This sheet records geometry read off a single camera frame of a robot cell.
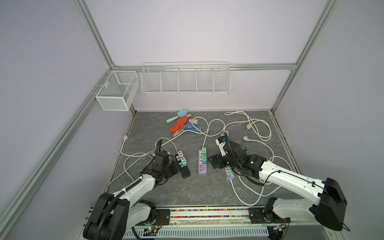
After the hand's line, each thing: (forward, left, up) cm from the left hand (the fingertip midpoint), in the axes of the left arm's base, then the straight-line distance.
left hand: (180, 168), depth 87 cm
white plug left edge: (+29, +41, -5) cm, 50 cm away
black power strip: (-1, -3, 0) cm, 3 cm away
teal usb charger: (+3, -2, +4) cm, 5 cm away
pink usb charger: (+7, 0, +4) cm, 8 cm away
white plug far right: (+29, -49, -2) cm, 58 cm away
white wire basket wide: (+52, -6, +27) cm, 59 cm away
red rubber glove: (+33, +1, 0) cm, 33 cm away
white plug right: (+19, -45, -2) cm, 49 cm away
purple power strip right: (-7, -29, +1) cm, 30 cm away
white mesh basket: (+49, +42, +20) cm, 67 cm away
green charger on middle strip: (+6, -14, +4) cm, 16 cm away
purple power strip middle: (0, -13, -1) cm, 13 cm away
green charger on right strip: (-6, -26, +5) cm, 27 cm away
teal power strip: (+23, -29, -1) cm, 37 cm away
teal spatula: (+46, +1, -2) cm, 46 cm away
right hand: (0, -19, +12) cm, 23 cm away
